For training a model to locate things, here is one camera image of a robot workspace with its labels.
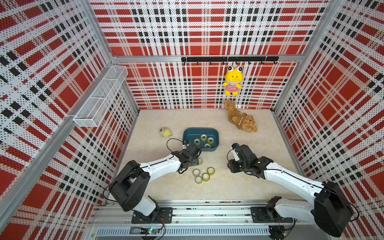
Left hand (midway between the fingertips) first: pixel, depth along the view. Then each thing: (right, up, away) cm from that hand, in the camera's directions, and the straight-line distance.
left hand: (193, 159), depth 90 cm
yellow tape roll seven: (+2, +9, +11) cm, 14 cm away
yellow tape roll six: (+8, -10, -4) cm, 13 cm away
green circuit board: (-18, -29, -21) cm, 40 cm away
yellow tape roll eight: (+7, +12, +13) cm, 19 cm away
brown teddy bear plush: (+34, +24, +12) cm, 43 cm away
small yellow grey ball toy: (-20, +16, +12) cm, 28 cm away
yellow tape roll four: (+11, -7, -2) cm, 13 cm away
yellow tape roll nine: (+11, +10, +11) cm, 19 cm away
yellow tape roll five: (+3, -11, -5) cm, 13 cm away
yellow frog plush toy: (+25, +51, +1) cm, 57 cm away
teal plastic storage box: (+9, +11, +12) cm, 19 cm away
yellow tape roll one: (+9, +7, +8) cm, 14 cm away
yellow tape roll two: (+5, -2, +3) cm, 6 cm away
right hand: (+23, -2, -6) cm, 24 cm away
